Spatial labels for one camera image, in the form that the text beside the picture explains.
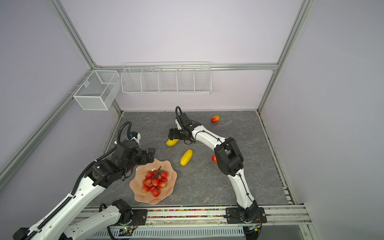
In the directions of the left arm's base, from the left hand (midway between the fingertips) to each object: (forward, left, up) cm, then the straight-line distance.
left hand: (146, 152), depth 73 cm
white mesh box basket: (+48, +39, +2) cm, 62 cm away
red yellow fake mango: (+36, -41, -20) cm, 58 cm away
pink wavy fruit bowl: (-9, +9, -18) cm, 22 cm away
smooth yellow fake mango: (+17, -9, -20) cm, 27 cm away
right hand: (+18, -12, -13) cm, 25 cm away
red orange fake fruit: (+4, -36, -20) cm, 41 cm away
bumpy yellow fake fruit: (+5, -19, -19) cm, 27 cm away
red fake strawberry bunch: (-9, -2, -15) cm, 18 cm away
